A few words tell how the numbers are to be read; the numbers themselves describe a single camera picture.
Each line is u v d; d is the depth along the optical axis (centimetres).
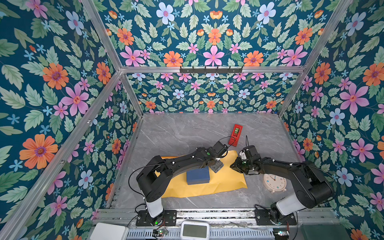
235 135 101
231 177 87
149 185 46
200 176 83
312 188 45
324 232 69
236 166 81
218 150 68
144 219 72
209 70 92
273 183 83
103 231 68
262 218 73
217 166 78
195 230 68
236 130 101
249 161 75
